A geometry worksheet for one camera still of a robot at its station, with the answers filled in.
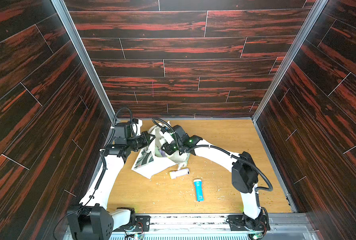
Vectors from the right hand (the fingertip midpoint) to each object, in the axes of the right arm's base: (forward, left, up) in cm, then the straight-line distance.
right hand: (166, 144), depth 88 cm
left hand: (-4, +4, +12) cm, 13 cm away
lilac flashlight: (-3, +2, -7) cm, 8 cm away
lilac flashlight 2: (-14, -5, -12) cm, 19 cm away
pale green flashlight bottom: (-5, -2, +13) cm, 14 cm away
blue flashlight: (-21, -19, -13) cm, 31 cm away
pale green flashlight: (-7, -11, -12) cm, 18 cm away
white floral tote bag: (-15, +8, +3) cm, 18 cm away
